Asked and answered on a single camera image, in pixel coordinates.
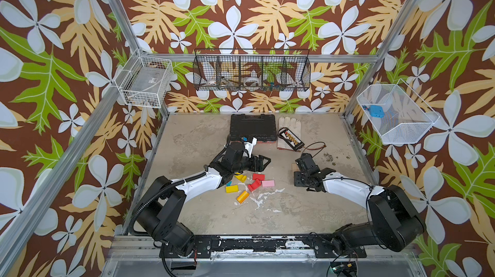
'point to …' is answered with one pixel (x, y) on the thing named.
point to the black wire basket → (251, 69)
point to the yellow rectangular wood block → (232, 189)
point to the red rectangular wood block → (254, 176)
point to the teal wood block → (229, 183)
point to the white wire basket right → (407, 116)
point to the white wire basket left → (144, 80)
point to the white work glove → (294, 125)
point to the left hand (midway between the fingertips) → (264, 157)
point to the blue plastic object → (376, 111)
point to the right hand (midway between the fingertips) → (298, 177)
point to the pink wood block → (268, 183)
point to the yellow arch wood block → (241, 177)
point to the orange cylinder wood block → (242, 197)
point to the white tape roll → (252, 81)
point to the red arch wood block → (254, 185)
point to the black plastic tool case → (262, 127)
